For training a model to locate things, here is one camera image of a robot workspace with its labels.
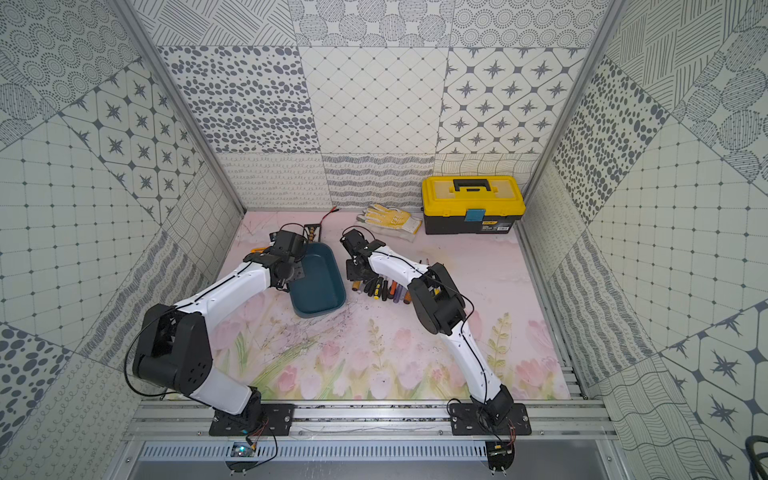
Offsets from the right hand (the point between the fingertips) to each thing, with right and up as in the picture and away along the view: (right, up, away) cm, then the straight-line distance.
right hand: (361, 275), depth 101 cm
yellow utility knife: (-40, +8, +8) cm, 41 cm away
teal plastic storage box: (-12, -3, -6) cm, 14 cm away
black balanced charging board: (-21, +15, +13) cm, 29 cm away
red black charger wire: (-14, +24, +21) cm, 35 cm away
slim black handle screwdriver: (+3, -4, -3) cm, 6 cm away
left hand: (-21, +4, -11) cm, 24 cm away
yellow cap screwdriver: (+6, -4, -5) cm, 9 cm away
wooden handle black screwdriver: (+16, -7, -7) cm, 18 cm away
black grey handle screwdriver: (+8, -5, -3) cm, 10 cm away
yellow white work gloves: (+10, +19, +15) cm, 26 cm away
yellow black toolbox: (+35, +24, 0) cm, 43 cm away
